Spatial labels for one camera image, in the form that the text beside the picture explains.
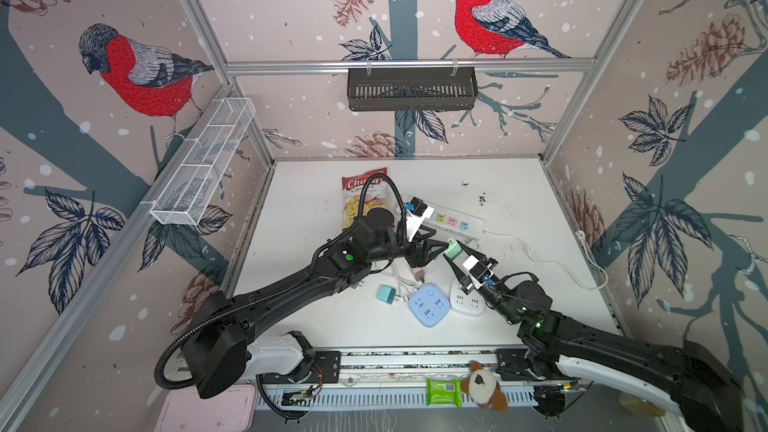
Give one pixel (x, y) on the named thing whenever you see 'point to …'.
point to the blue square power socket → (429, 304)
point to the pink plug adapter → (417, 273)
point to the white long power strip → (448, 221)
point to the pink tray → (184, 409)
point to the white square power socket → (460, 301)
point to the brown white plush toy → (484, 388)
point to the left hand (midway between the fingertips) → (441, 241)
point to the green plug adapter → (454, 249)
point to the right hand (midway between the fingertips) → (451, 251)
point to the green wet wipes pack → (444, 392)
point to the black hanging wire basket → (412, 88)
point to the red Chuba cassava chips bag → (379, 193)
